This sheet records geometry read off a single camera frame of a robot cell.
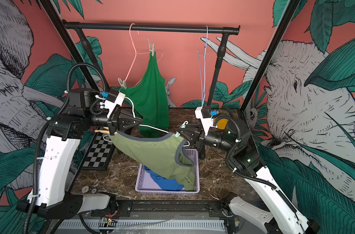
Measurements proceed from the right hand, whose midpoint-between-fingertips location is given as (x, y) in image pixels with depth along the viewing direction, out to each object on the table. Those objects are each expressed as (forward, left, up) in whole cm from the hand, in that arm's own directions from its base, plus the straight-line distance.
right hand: (179, 128), depth 51 cm
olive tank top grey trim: (-3, +7, -16) cm, 18 cm away
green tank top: (+29, +17, -11) cm, 35 cm away
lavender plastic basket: (-5, +20, -46) cm, 51 cm away
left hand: (+2, +14, +1) cm, 14 cm away
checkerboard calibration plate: (+12, +52, -43) cm, 68 cm away
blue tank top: (-7, +8, -42) cm, 43 cm away
